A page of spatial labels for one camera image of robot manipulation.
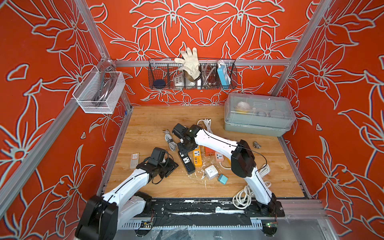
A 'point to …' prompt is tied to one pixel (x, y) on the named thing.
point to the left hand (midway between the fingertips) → (177, 165)
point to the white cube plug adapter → (211, 172)
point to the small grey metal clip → (256, 145)
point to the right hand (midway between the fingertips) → (180, 151)
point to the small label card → (134, 160)
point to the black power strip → (187, 163)
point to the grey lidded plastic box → (260, 114)
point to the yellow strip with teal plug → (197, 157)
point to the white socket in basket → (179, 81)
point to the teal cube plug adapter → (223, 179)
